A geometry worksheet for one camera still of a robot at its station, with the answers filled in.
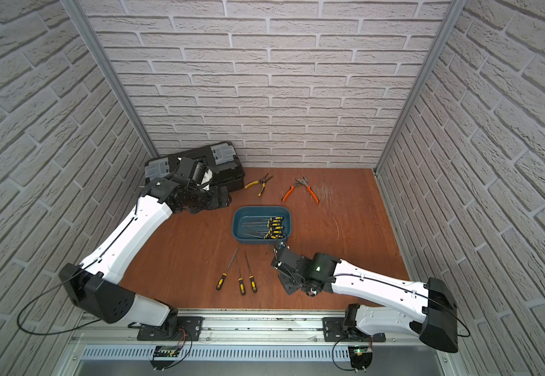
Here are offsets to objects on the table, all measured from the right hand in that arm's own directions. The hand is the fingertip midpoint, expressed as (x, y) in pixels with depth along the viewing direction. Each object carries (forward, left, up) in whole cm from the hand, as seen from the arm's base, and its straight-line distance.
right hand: (290, 276), depth 75 cm
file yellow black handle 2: (+29, +4, -9) cm, 30 cm away
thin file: (+3, +18, -9) cm, 20 cm away
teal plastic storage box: (+25, +10, -9) cm, 29 cm away
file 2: (+23, +3, -9) cm, 25 cm away
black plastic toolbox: (+50, +27, +8) cm, 58 cm away
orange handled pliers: (+49, -12, -9) cm, 51 cm away
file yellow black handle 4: (+21, +6, -8) cm, 23 cm away
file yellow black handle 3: (+26, +7, -8) cm, 28 cm away
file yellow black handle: (+1, +13, -9) cm, 16 cm away
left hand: (+23, +21, +15) cm, 34 cm away
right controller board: (-22, -20, -12) cm, 32 cm away
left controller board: (-17, +42, -12) cm, 47 cm away
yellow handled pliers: (+51, +9, -8) cm, 52 cm away
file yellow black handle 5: (+19, +7, -7) cm, 21 cm away
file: (+5, +24, -9) cm, 27 cm away
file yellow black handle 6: (+20, +8, -8) cm, 23 cm away
